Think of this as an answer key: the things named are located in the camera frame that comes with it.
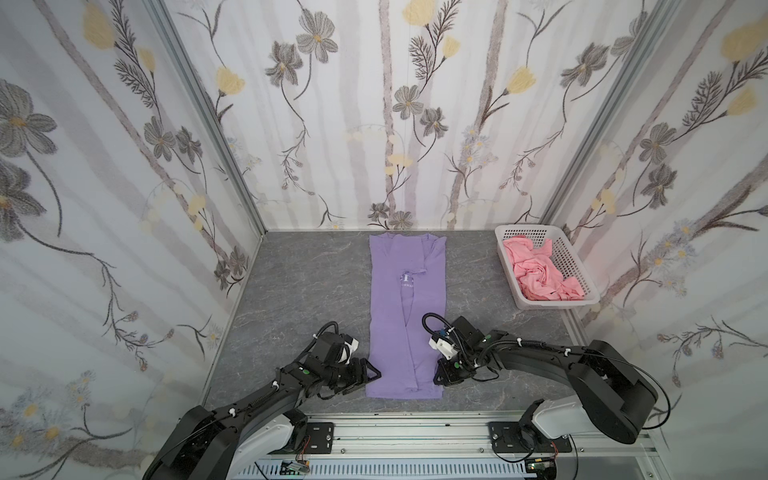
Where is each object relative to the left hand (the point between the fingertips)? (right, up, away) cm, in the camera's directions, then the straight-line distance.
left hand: (376, 379), depth 81 cm
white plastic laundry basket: (+67, +33, +22) cm, 78 cm away
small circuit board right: (+41, -18, -10) cm, 46 cm away
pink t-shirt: (+52, +28, +14) cm, 60 cm away
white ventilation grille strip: (+25, -17, -11) cm, 32 cm away
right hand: (+17, 0, +3) cm, 17 cm away
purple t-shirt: (+10, +24, +23) cm, 34 cm away
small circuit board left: (-19, -17, -11) cm, 28 cm away
